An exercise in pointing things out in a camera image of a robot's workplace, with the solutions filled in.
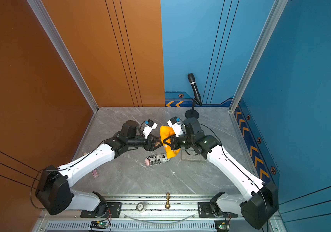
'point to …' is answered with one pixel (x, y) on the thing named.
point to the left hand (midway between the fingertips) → (162, 140)
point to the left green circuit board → (95, 224)
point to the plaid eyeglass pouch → (157, 143)
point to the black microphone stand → (192, 113)
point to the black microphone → (191, 78)
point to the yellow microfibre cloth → (167, 132)
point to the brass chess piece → (167, 205)
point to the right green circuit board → (222, 225)
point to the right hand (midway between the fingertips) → (166, 140)
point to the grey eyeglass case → (187, 157)
